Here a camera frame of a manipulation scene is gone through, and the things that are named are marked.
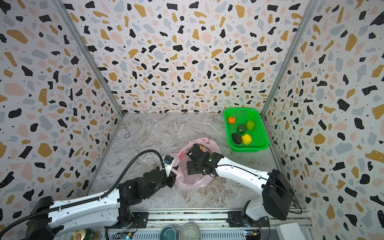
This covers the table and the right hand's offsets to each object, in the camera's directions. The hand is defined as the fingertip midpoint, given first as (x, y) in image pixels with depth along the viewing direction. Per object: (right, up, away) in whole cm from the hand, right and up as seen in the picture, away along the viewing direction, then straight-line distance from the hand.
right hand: (189, 166), depth 79 cm
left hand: (-4, +2, -7) cm, 8 cm away
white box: (+47, -27, -12) cm, 55 cm away
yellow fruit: (+37, +13, +21) cm, 44 cm away
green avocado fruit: (+35, +20, +27) cm, 48 cm away
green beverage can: (-41, -23, -18) cm, 51 cm away
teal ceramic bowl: (-9, -29, -10) cm, 32 cm away
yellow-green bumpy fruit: (+42, +22, +29) cm, 56 cm away
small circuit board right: (+31, -31, -8) cm, 45 cm away
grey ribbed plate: (+1, -29, -9) cm, 30 cm away
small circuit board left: (-28, -30, -9) cm, 42 cm away
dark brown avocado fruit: (+31, +13, +23) cm, 41 cm away
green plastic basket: (+39, +18, +29) cm, 52 cm away
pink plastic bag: (0, -6, -7) cm, 9 cm away
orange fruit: (+29, +26, +34) cm, 52 cm away
